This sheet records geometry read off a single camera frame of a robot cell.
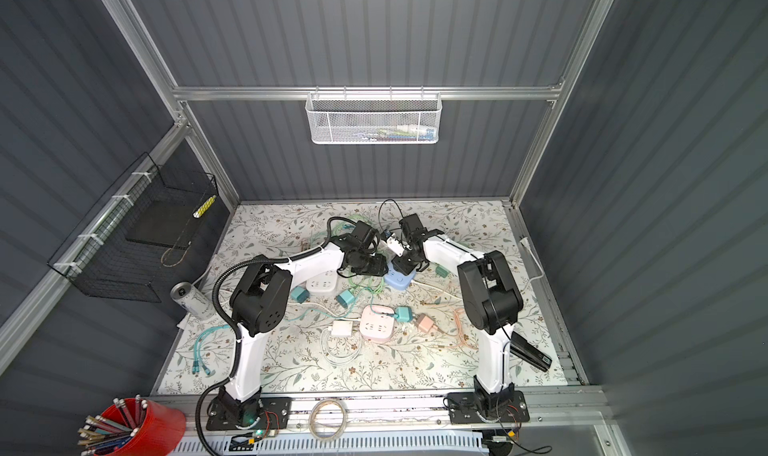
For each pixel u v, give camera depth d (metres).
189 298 0.81
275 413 0.72
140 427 0.64
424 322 0.87
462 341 0.84
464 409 0.73
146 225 0.78
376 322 0.87
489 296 0.53
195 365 0.81
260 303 0.56
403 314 0.87
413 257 0.74
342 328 0.85
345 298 0.91
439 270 0.99
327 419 0.74
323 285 0.94
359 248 0.79
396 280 0.95
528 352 0.79
